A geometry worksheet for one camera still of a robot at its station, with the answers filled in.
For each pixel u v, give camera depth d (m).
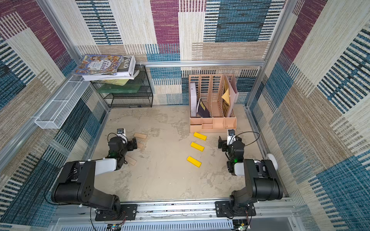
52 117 0.70
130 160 0.91
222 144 0.83
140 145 0.97
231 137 0.78
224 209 0.74
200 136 1.02
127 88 1.00
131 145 0.85
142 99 1.19
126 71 0.80
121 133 0.81
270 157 0.87
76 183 0.45
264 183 0.45
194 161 0.90
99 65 0.81
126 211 0.73
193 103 1.02
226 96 0.91
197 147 0.96
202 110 1.05
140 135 1.03
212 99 1.17
